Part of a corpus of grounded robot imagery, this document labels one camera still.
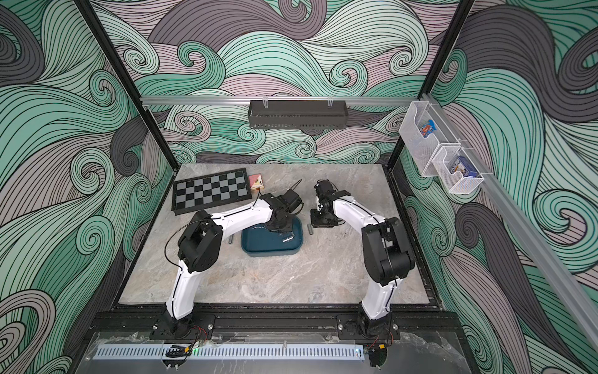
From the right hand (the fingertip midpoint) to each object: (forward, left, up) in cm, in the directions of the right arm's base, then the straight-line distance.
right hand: (320, 223), depth 93 cm
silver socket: (0, +4, -4) cm, 6 cm away
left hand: (-1, +14, 0) cm, 14 cm away
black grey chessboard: (+17, +53, 0) cm, 56 cm away
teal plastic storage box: (-6, +24, -4) cm, 25 cm away
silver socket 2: (-5, +13, -3) cm, 15 cm away
